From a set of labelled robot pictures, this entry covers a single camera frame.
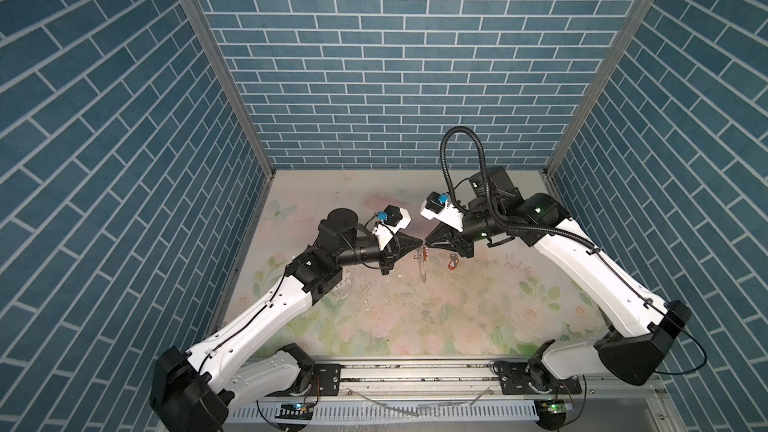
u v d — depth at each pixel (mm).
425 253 683
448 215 578
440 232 618
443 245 629
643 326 394
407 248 649
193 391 366
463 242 579
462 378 753
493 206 511
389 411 706
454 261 958
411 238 640
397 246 598
